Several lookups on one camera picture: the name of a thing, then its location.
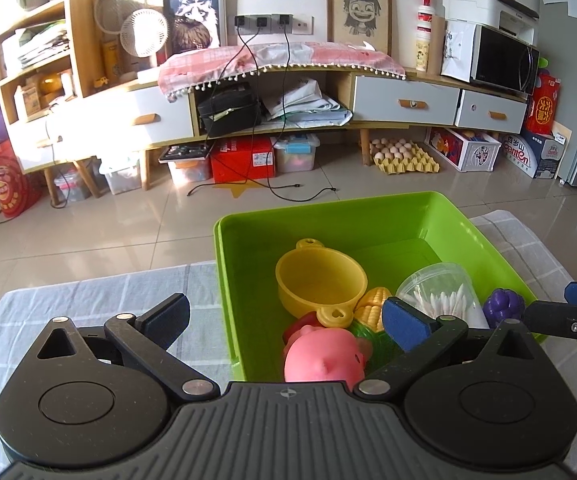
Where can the yellow egg tray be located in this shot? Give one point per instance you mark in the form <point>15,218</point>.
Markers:
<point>392,156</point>

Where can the purple toy grapes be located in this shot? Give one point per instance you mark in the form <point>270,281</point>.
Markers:
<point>501,305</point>

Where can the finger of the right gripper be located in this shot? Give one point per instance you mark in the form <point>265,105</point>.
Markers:
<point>549,318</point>

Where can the yellow toy pot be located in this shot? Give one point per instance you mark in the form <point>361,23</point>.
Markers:
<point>322,280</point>

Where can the clear cotton swab jar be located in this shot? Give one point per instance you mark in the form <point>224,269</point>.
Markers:
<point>443,289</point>

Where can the white toy crate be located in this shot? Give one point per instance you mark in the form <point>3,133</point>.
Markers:
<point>465,150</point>

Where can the white wooden tv cabinet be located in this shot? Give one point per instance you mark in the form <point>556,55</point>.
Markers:
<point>134,118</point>

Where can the wooden open shelf unit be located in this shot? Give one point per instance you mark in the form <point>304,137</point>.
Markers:
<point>50,56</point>

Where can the grey checked tablecloth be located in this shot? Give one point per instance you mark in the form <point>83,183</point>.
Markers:
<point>24,312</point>

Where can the green plastic biscuit box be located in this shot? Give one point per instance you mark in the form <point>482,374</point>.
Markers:
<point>390,236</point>

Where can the white blue carton box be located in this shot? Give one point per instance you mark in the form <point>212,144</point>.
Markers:
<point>536,155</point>

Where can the black microwave oven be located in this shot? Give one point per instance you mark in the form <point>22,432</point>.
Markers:
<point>488,57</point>

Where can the framed lion picture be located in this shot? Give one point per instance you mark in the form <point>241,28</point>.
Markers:
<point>195,25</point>

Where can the white desk fan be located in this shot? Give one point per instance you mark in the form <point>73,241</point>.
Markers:
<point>144,33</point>

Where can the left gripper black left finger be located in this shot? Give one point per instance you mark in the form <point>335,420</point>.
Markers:
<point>143,342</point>

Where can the red cardboard box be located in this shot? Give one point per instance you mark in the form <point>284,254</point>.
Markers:
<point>242,158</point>

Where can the pink rubber pig toy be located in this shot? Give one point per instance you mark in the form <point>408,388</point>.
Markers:
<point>315,353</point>

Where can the pink checked cabinet cloth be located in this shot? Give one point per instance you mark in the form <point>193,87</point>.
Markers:
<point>201,69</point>

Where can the white printer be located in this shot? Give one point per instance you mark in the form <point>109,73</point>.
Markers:
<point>510,16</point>

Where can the yellow toy corn cob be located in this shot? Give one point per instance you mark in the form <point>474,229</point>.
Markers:
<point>368,311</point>

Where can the framed cartoon girl drawing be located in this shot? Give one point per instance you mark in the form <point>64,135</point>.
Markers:
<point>361,22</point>

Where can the clear plastic storage bin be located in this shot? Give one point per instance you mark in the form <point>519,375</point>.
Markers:
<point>295,153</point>

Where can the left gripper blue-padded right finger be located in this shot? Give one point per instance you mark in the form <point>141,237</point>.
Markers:
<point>424,341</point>

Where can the red yellow snack bag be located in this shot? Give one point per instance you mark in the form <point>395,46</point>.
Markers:
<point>542,105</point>

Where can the stack of folded papers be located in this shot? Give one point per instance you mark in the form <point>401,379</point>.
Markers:
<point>304,105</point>

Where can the black bag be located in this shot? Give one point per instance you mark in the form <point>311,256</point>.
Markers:
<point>230,110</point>

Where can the red paper gift bag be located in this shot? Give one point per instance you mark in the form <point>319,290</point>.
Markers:
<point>18,191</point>

